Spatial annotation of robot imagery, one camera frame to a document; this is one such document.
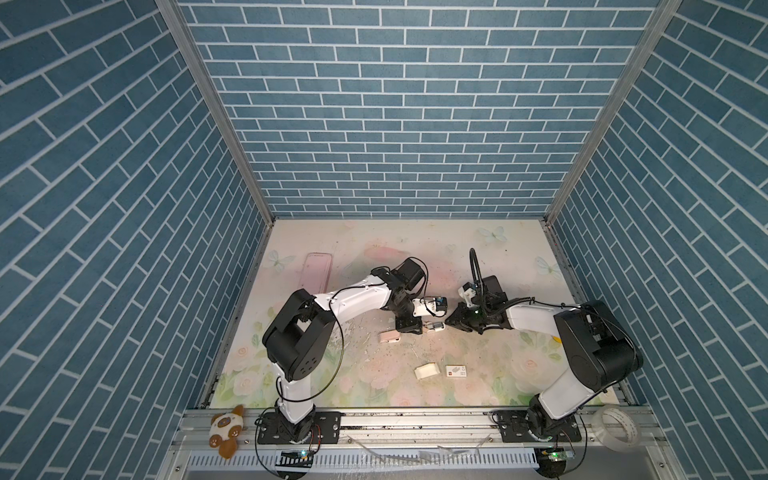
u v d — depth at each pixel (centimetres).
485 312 74
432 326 90
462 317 83
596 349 47
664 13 71
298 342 47
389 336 87
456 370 82
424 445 72
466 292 90
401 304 70
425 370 83
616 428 76
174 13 70
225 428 71
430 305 77
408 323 77
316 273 104
